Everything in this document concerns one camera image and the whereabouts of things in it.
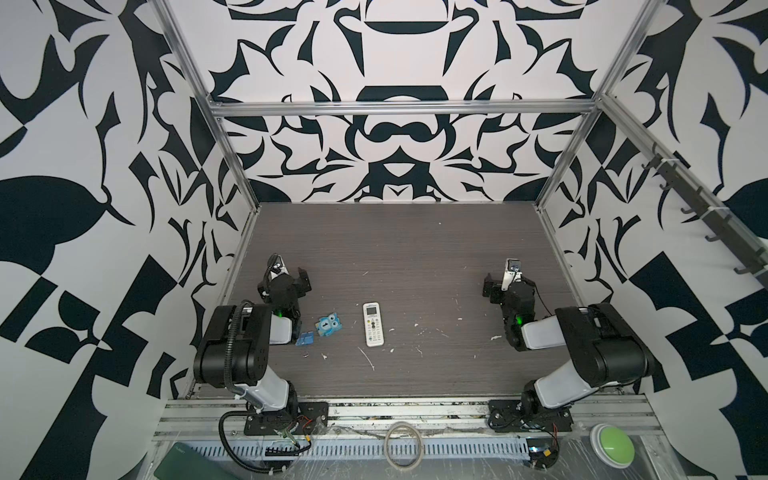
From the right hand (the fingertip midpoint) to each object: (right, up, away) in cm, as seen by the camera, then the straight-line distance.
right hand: (509, 273), depth 93 cm
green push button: (+14, -36, -24) cm, 45 cm away
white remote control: (-41, -14, -5) cm, 44 cm away
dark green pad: (-83, -40, -24) cm, 95 cm away
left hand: (-69, +1, -1) cm, 69 cm away
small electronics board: (-1, -39, -22) cm, 45 cm away
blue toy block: (-54, -14, -4) cm, 56 cm away
